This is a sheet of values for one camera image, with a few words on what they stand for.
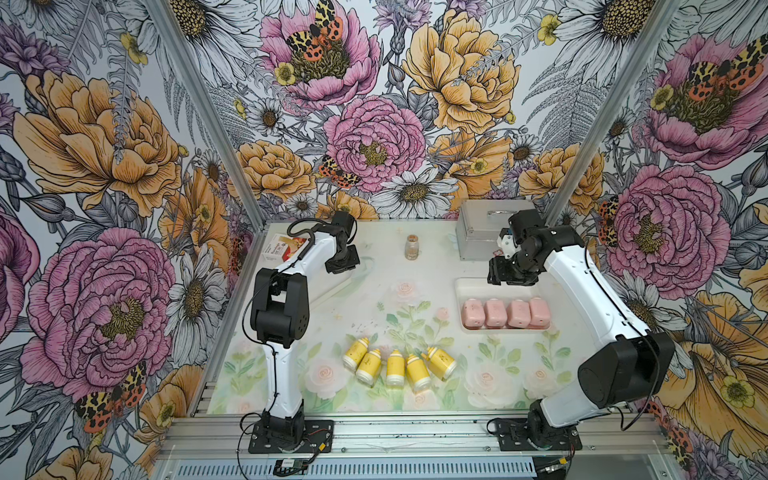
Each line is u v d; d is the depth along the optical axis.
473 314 0.89
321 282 0.95
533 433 0.68
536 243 0.57
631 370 0.42
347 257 0.86
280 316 0.55
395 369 0.79
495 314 0.88
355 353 0.80
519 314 0.89
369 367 0.78
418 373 0.77
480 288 1.03
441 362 0.79
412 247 1.06
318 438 0.73
